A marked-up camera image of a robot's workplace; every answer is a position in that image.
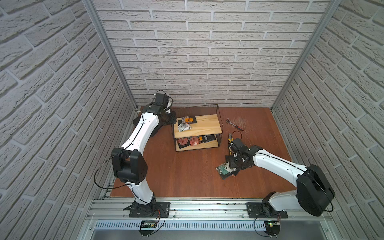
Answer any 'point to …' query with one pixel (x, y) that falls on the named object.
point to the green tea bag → (221, 169)
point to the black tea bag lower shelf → (207, 138)
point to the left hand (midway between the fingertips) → (176, 117)
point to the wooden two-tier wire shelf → (197, 127)
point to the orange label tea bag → (188, 120)
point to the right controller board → (273, 228)
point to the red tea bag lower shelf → (182, 141)
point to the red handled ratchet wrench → (228, 121)
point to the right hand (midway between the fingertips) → (234, 163)
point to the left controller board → (147, 224)
